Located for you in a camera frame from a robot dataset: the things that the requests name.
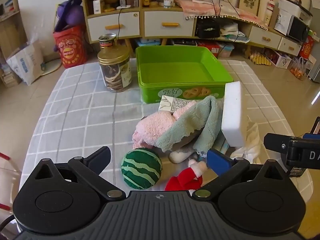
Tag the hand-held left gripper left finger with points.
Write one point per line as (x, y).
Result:
(100, 158)

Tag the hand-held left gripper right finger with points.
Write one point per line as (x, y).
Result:
(217, 160)

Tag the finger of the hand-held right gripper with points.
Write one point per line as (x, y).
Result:
(311, 136)
(275, 142)

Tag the red santa doll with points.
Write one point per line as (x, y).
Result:
(182, 180)

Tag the watermelon plush ball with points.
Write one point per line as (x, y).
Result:
(141, 168)

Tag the green fluffy towel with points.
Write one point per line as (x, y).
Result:
(202, 120)

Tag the white sponge block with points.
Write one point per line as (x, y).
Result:
(233, 115)

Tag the pink fluffy towel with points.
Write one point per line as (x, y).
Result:
(155, 127)

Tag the green plastic box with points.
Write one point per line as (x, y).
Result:
(175, 67)

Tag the grey checked tablecloth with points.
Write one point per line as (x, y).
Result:
(82, 110)

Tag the bag of oranges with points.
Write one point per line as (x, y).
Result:
(298, 70)

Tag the milk carton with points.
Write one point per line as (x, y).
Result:
(172, 103)

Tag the grey refrigerator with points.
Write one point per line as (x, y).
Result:
(315, 55)

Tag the patterned cardboard box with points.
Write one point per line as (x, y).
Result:
(278, 58)

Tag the row of yellow corn cobs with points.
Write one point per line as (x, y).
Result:
(260, 59)

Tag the red gift box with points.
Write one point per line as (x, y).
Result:
(307, 48)

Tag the cookie jar with gold lid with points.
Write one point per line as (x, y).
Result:
(115, 67)

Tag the white round floor base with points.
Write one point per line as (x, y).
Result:
(52, 66)

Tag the low wooden sideboard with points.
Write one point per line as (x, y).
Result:
(270, 37)

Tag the microwave oven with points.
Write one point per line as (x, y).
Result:
(295, 27)

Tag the red snack bucket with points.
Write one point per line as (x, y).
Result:
(71, 47)

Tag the tin can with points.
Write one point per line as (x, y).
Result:
(107, 41)

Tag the white paper bag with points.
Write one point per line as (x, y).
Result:
(26, 62)

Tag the white bottle with red cap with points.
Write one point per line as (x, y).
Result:
(269, 13)

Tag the white appliance box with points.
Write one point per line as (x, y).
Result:
(293, 7)

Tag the purple plush toy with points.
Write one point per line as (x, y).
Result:
(71, 12)

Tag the white carton on shelf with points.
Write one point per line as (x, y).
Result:
(98, 6)

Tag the pink fringed cloth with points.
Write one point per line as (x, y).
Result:
(200, 7)

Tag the wooden shelf cabinet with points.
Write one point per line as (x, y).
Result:
(140, 7)

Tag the wooden bookshelf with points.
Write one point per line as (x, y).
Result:
(12, 17)

